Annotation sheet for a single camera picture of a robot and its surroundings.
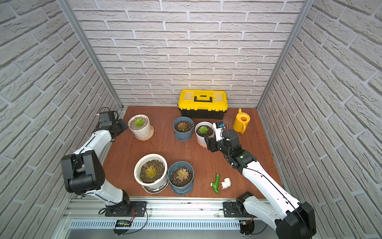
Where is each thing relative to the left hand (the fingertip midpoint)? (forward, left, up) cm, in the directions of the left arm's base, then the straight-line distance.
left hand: (118, 123), depth 91 cm
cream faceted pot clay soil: (-3, -14, -4) cm, 15 cm away
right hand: (-15, -57, +7) cm, 59 cm away
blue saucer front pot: (-36, -41, -13) cm, 57 cm away
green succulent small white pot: (-3, -54, -3) cm, 54 cm away
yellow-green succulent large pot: (-30, -25, -3) cm, 39 cm away
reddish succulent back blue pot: (0, -40, -3) cm, 40 cm away
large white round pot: (-23, -22, -3) cm, 32 cm away
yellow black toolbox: (+15, -54, +3) cm, 56 cm away
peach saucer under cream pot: (+2, -17, -14) cm, 22 cm away
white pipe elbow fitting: (-34, -66, -11) cm, 75 cm away
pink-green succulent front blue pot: (-31, -41, -4) cm, 52 cm away
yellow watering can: (+5, -80, -1) cm, 80 cm away
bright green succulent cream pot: (+2, -12, -2) cm, 12 cm away
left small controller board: (-52, -12, -18) cm, 56 cm away
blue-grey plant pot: (-5, -43, -6) cm, 43 cm away
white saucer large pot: (-36, -27, -14) cm, 47 cm away
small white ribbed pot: (-8, -52, -3) cm, 53 cm away
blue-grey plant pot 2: (-27, -36, -6) cm, 46 cm away
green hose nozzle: (-34, -60, -13) cm, 70 cm away
